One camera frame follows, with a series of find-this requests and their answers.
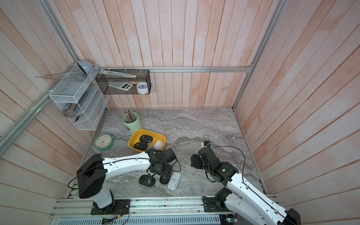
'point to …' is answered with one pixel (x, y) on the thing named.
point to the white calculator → (122, 86)
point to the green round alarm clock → (104, 142)
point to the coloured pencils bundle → (130, 116)
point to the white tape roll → (142, 88)
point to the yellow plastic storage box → (134, 138)
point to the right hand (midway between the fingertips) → (196, 157)
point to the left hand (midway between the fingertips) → (162, 174)
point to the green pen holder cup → (132, 127)
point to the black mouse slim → (165, 180)
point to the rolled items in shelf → (70, 113)
